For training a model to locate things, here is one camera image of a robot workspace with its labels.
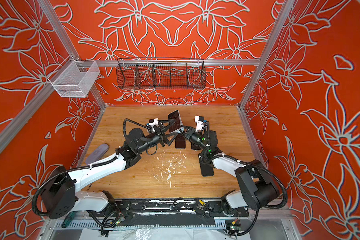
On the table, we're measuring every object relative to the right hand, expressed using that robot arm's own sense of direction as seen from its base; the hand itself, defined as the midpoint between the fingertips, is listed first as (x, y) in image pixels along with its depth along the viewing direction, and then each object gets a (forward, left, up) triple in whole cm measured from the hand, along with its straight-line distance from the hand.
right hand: (175, 127), depth 75 cm
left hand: (-5, -1, +8) cm, 9 cm away
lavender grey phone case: (-3, +49, -22) cm, 54 cm away
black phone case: (-10, -18, -25) cm, 33 cm away
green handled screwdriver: (-37, +51, -22) cm, 67 cm away
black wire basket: (+43, +10, +4) cm, 45 cm away
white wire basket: (+35, +64, +7) cm, 73 cm away
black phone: (+10, 0, -2) cm, 11 cm away
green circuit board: (-39, -27, -26) cm, 54 cm away
